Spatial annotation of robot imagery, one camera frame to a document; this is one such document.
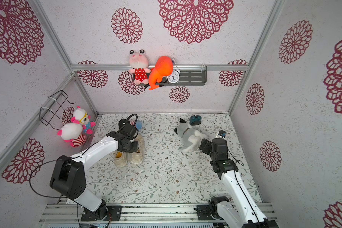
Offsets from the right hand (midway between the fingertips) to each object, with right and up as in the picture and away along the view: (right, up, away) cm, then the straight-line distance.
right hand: (207, 141), depth 81 cm
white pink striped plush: (-80, +4, +4) cm, 80 cm away
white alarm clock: (-19, +39, +9) cm, 45 cm away
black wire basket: (-84, +18, -5) cm, 86 cm away
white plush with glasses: (-80, +15, +12) cm, 83 cm away
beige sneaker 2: (-41, -11, +4) cm, 43 cm away
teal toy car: (-2, +13, +27) cm, 30 cm away
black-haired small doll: (-43, +10, +1) cm, 44 cm away
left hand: (-44, -6, +8) cm, 45 cm away
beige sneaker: (-52, -12, +6) cm, 53 cm away
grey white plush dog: (-8, +1, +11) cm, 14 cm away
